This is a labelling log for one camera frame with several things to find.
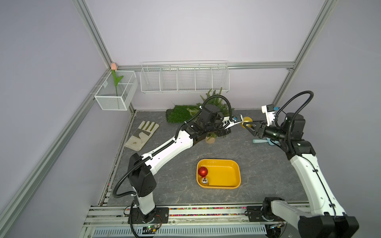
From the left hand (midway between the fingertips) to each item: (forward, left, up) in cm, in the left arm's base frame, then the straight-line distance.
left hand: (234, 121), depth 71 cm
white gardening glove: (+19, +57, -33) cm, 69 cm away
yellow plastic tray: (-14, +4, -33) cm, 36 cm away
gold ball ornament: (-2, -5, +3) cm, 6 cm away
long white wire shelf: (+46, +26, -4) cm, 53 cm away
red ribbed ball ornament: (-13, +16, -28) cm, 35 cm away
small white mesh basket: (+30, +63, -1) cm, 70 cm away
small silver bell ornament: (-18, +15, -28) cm, 37 cm away
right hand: (-2, -5, +1) cm, 6 cm away
